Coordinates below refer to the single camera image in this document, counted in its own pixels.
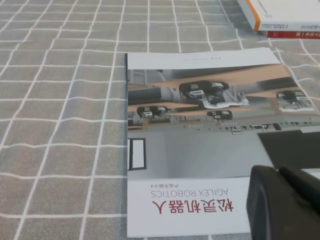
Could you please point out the black wrist-view left gripper finger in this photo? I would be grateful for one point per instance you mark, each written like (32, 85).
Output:
(283, 204)

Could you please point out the Agilex robotics brochure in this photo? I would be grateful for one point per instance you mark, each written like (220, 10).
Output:
(197, 124)

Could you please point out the red book under ROS book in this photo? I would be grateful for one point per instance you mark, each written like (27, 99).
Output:
(293, 34)

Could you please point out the white orange ROS book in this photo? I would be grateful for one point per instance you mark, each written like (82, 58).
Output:
(282, 15)

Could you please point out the grey checked tablecloth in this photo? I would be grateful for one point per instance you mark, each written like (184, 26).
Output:
(62, 99)

